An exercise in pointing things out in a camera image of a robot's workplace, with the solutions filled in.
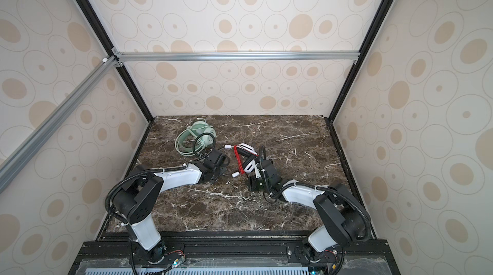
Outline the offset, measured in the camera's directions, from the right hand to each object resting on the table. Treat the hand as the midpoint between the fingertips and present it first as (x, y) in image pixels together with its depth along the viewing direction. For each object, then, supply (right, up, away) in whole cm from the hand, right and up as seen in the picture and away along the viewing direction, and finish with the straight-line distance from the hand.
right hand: (247, 182), depth 89 cm
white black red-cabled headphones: (-1, +12, +1) cm, 12 cm away
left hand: (-9, +7, +6) cm, 13 cm away
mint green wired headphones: (-29, +20, +18) cm, 40 cm away
